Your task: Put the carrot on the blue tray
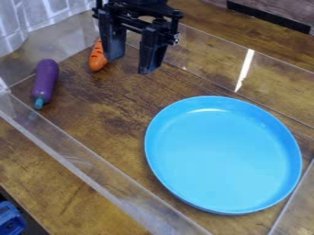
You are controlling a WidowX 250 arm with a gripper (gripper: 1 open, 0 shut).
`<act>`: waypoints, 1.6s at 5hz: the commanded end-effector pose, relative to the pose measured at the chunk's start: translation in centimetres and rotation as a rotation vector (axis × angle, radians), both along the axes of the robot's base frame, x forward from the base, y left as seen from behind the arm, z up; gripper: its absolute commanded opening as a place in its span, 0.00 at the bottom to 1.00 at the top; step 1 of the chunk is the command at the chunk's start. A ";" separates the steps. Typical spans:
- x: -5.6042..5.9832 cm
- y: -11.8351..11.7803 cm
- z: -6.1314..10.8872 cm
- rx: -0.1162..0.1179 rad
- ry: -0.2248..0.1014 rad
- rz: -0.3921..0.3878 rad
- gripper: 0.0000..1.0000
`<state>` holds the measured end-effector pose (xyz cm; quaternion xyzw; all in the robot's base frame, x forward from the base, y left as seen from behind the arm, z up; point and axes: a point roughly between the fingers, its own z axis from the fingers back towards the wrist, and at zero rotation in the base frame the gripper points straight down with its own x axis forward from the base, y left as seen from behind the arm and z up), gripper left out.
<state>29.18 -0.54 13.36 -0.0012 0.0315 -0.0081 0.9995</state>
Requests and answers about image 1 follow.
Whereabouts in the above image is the blue round plastic tray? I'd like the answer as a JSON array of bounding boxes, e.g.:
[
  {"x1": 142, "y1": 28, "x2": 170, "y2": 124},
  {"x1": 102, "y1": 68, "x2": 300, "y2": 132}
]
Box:
[{"x1": 145, "y1": 96, "x2": 304, "y2": 215}]

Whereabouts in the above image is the white checkered cloth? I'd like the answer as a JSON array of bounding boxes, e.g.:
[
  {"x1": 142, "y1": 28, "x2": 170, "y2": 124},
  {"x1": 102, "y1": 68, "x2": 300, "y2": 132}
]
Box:
[{"x1": 0, "y1": 0, "x2": 95, "y2": 57}]

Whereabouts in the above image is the purple toy eggplant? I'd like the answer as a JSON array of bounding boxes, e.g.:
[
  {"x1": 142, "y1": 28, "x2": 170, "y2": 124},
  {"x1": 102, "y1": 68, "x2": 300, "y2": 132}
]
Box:
[{"x1": 33, "y1": 59, "x2": 59, "y2": 109}]

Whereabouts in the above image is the clear acrylic enclosure wall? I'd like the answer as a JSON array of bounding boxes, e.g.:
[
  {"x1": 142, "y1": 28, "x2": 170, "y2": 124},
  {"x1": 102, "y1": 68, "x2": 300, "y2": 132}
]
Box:
[{"x1": 0, "y1": 4, "x2": 314, "y2": 235}]

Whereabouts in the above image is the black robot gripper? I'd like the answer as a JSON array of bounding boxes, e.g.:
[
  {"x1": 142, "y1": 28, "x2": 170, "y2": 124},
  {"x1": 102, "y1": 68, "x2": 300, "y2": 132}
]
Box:
[{"x1": 93, "y1": 0, "x2": 185, "y2": 74}]

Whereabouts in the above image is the blue object at corner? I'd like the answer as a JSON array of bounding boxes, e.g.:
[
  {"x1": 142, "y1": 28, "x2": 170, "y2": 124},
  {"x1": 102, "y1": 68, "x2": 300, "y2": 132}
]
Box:
[{"x1": 0, "y1": 201, "x2": 27, "y2": 235}]

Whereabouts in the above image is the orange toy carrot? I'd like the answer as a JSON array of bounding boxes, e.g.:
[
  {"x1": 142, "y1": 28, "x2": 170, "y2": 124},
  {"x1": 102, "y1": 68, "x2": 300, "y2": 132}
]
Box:
[{"x1": 89, "y1": 39, "x2": 109, "y2": 72}]

